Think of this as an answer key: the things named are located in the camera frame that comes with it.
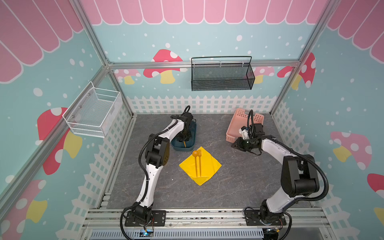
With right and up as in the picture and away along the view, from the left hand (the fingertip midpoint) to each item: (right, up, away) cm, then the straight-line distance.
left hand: (185, 141), depth 103 cm
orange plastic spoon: (+7, -8, -6) cm, 12 cm away
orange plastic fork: (+10, -8, -6) cm, 14 cm away
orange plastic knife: (-1, -1, 0) cm, 1 cm away
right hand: (+30, -1, -11) cm, 32 cm away
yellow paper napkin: (+16, -14, -10) cm, 23 cm away
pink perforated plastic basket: (+40, +16, +10) cm, 44 cm away
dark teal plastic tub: (-5, -3, -1) cm, 6 cm away
